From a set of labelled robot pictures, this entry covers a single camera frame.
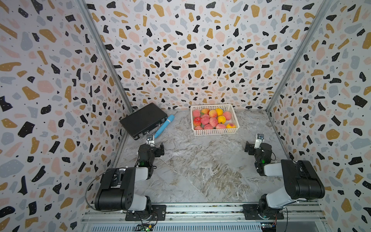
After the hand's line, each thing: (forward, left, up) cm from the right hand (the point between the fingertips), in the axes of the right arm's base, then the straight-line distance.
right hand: (256, 141), depth 94 cm
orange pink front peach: (+27, +27, -1) cm, 38 cm away
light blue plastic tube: (+16, +64, -4) cm, 66 cm away
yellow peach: (+28, +21, -1) cm, 35 cm away
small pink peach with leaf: (+12, +38, -1) cm, 40 cm away
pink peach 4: (+14, +22, -1) cm, 26 cm away
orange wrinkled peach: (+28, +33, 0) cm, 43 cm away
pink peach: (+26, +40, -1) cm, 48 cm away
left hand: (-4, +65, +2) cm, 65 cm away
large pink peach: (+18, +33, +2) cm, 38 cm away
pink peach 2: (+25, +15, -1) cm, 29 cm away
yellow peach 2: (+21, +21, -1) cm, 29 cm away
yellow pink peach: (+14, +15, 0) cm, 20 cm away
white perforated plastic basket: (+33, +16, -1) cm, 37 cm away
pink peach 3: (+12, +31, 0) cm, 33 cm away
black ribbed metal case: (+19, +80, -1) cm, 82 cm away
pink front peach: (+18, +27, 0) cm, 32 cm away
